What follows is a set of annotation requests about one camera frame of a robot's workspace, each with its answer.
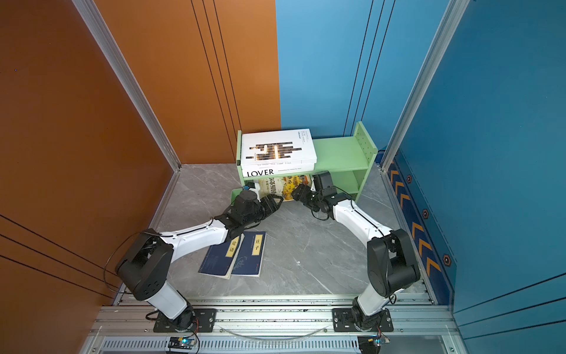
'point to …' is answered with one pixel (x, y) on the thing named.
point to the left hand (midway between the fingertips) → (281, 198)
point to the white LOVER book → (270, 169)
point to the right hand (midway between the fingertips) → (298, 195)
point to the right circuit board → (371, 344)
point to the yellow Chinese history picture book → (281, 186)
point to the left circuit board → (181, 343)
